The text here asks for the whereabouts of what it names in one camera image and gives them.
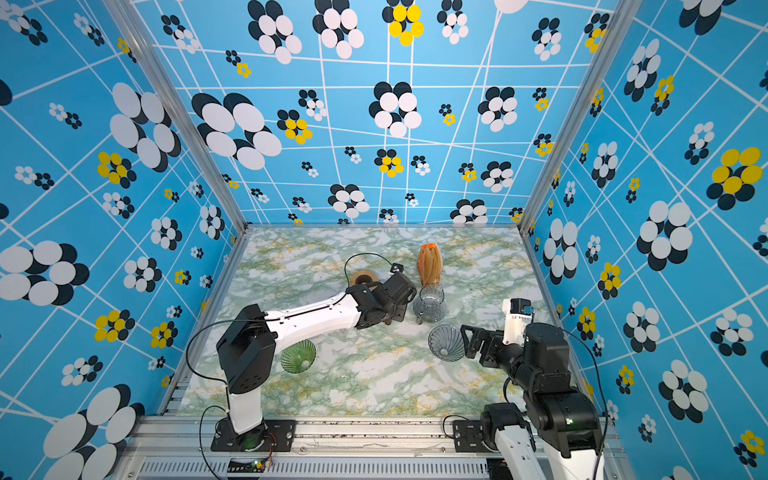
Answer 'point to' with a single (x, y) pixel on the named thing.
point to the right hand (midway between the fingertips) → (482, 330)
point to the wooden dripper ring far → (363, 276)
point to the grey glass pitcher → (429, 306)
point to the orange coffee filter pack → (430, 264)
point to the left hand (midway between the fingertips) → (401, 303)
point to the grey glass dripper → (446, 342)
